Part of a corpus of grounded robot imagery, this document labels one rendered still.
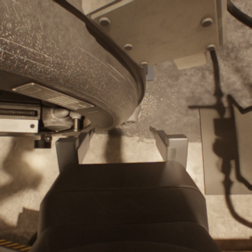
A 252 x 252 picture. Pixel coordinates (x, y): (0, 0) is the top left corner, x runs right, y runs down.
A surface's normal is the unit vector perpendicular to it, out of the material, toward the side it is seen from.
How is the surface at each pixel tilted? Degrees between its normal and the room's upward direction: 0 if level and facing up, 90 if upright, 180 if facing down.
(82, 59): 70
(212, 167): 0
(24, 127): 25
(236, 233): 0
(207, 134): 0
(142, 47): 90
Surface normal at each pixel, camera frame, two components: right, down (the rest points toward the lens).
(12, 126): 0.32, -0.15
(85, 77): 0.44, 0.81
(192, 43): 0.01, 0.99
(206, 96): -0.11, -0.15
